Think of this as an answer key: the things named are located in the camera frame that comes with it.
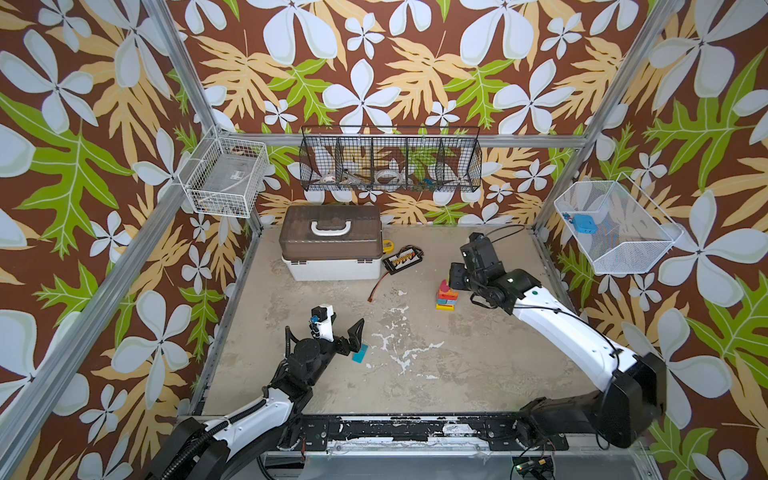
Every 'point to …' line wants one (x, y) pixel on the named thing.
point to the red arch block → (447, 297)
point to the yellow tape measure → (388, 246)
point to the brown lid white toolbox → (331, 242)
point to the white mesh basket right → (618, 228)
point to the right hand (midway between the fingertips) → (454, 271)
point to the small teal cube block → (441, 301)
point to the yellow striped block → (445, 307)
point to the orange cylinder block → (450, 293)
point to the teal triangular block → (360, 355)
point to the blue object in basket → (585, 224)
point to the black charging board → (407, 257)
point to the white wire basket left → (224, 175)
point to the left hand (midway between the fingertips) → (347, 314)
